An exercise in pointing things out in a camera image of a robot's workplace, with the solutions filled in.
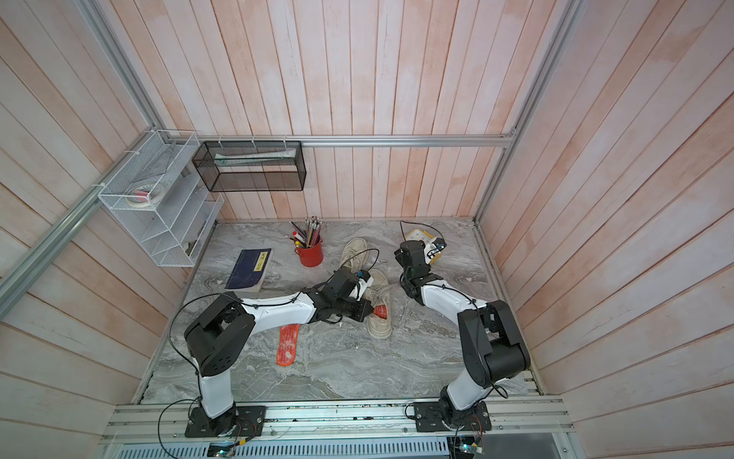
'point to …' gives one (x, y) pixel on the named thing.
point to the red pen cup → (312, 256)
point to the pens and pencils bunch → (313, 232)
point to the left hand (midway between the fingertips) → (371, 314)
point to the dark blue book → (249, 270)
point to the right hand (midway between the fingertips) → (406, 246)
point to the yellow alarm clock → (419, 234)
